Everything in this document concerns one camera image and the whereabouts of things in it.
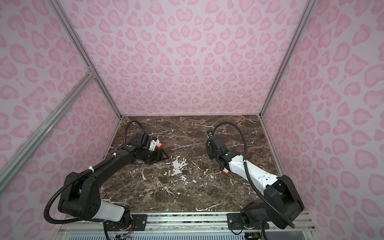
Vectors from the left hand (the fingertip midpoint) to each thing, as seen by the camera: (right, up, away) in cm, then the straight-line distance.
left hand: (165, 156), depth 85 cm
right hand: (+27, +6, +1) cm, 28 cm away
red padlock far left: (-6, +4, +15) cm, 17 cm away
